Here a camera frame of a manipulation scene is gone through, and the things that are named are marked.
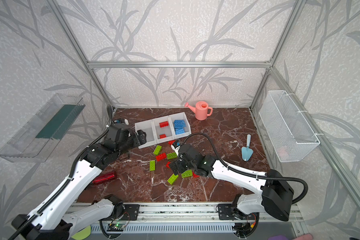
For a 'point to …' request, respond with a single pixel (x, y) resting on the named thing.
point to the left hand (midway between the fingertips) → (142, 132)
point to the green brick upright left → (152, 165)
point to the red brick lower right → (195, 175)
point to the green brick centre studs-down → (171, 155)
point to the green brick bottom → (172, 178)
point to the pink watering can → (202, 110)
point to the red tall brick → (164, 124)
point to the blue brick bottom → (178, 131)
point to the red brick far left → (162, 136)
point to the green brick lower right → (187, 173)
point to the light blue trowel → (247, 152)
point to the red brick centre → (167, 164)
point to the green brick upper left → (157, 150)
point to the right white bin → (180, 116)
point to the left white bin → (148, 127)
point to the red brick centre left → (161, 157)
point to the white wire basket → (291, 134)
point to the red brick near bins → (171, 142)
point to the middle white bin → (166, 130)
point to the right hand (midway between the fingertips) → (176, 155)
